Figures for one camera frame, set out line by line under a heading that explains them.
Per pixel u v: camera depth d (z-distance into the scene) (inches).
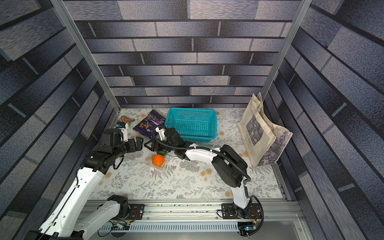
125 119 43.3
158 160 33.6
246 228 27.6
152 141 28.7
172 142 26.5
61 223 14.9
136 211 29.0
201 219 29.1
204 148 22.3
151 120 41.8
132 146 25.9
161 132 30.4
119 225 27.9
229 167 19.3
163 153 35.4
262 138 31.3
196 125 43.4
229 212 28.6
